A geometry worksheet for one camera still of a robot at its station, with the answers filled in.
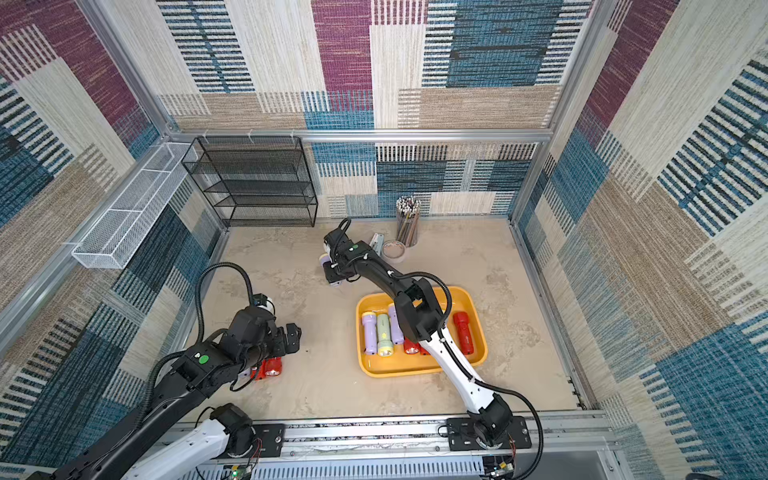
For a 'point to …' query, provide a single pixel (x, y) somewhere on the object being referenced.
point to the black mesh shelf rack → (256, 181)
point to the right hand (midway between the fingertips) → (338, 275)
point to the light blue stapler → (377, 243)
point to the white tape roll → (394, 251)
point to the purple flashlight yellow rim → (396, 330)
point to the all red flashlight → (410, 347)
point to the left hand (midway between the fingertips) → (288, 333)
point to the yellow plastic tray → (404, 364)
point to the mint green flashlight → (384, 342)
